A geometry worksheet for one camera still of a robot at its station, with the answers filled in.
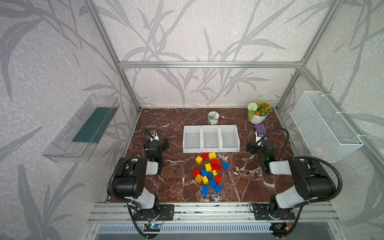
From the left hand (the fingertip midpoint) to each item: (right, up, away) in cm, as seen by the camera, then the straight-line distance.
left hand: (156, 137), depth 93 cm
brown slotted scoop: (-8, +6, +15) cm, 18 cm away
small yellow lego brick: (+31, -22, -13) cm, 40 cm away
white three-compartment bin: (+35, -2, +8) cm, 36 cm away
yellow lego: (+35, -11, -1) cm, 37 cm away
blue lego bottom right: (+38, -27, -13) cm, 48 cm away
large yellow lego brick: (+27, -22, -11) cm, 36 cm away
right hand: (+63, -1, +2) cm, 63 cm away
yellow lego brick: (+27, -13, -4) cm, 30 cm away
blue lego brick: (+43, -17, -3) cm, 46 cm away
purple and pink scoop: (+72, +5, +15) cm, 74 cm away
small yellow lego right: (+36, -20, -7) cm, 42 cm away
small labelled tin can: (+37, +13, +11) cm, 40 cm away
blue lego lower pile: (+35, -24, -11) cm, 44 cm away
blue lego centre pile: (+30, -19, -8) cm, 36 cm away
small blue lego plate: (+34, -21, -8) cm, 40 cm away
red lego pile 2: (+38, -23, -9) cm, 45 cm away
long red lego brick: (+30, -11, -2) cm, 32 cm away
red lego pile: (+26, -19, -8) cm, 33 cm away
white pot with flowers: (+68, +17, +9) cm, 70 cm away
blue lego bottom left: (+30, -27, -13) cm, 43 cm away
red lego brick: (+37, -17, -4) cm, 41 cm away
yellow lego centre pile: (+32, -17, -7) cm, 37 cm away
